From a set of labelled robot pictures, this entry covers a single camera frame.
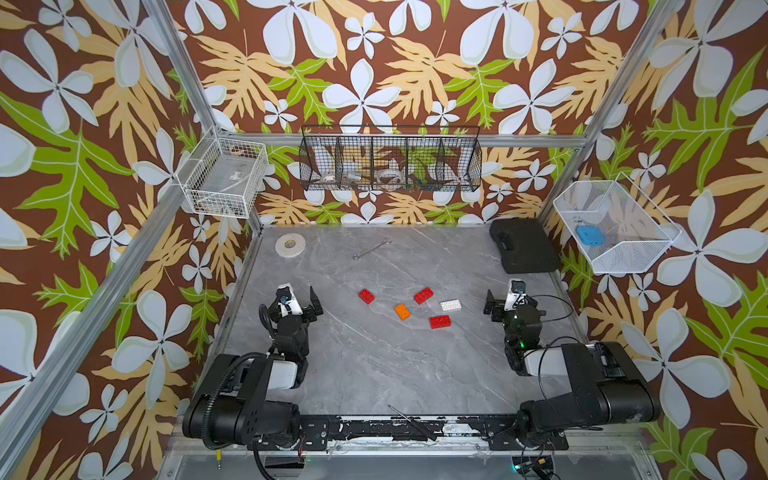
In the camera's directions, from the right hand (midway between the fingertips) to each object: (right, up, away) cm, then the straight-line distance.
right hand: (505, 291), depth 91 cm
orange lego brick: (-32, -7, +4) cm, 33 cm away
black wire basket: (-37, +43, +6) cm, 57 cm away
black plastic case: (+12, +14, +13) cm, 23 cm away
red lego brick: (-43, -3, +8) cm, 44 cm away
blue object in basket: (+20, +17, -9) cm, 28 cm away
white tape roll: (-74, +15, +24) cm, 79 cm away
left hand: (-64, +1, -4) cm, 64 cm away
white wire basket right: (+28, +17, -15) cm, 36 cm away
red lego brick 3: (-20, -10, +2) cm, 22 cm away
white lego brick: (-15, -5, +5) cm, 17 cm away
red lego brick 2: (-24, -3, +10) cm, 26 cm away
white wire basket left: (-85, +34, -5) cm, 92 cm away
